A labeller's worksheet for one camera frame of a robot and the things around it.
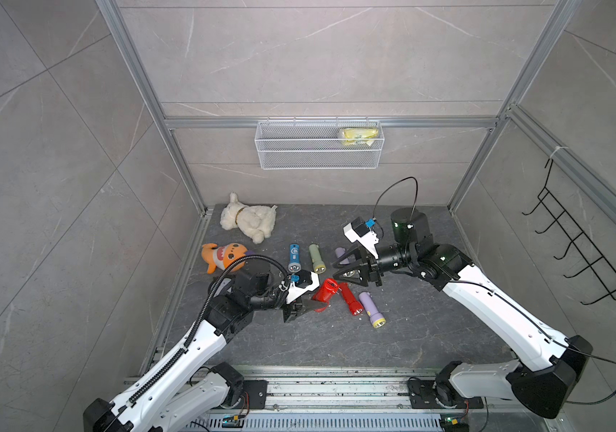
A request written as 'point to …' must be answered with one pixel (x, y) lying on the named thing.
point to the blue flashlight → (294, 265)
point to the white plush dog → (256, 222)
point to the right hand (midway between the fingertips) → (338, 272)
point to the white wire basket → (320, 145)
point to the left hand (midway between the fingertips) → (322, 291)
